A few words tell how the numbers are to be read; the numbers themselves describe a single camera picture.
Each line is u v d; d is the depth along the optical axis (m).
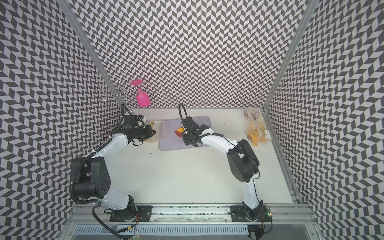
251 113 0.93
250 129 1.05
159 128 1.08
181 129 1.02
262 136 0.89
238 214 0.74
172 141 1.00
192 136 0.66
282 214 0.75
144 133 0.79
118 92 1.12
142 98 0.97
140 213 0.72
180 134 1.02
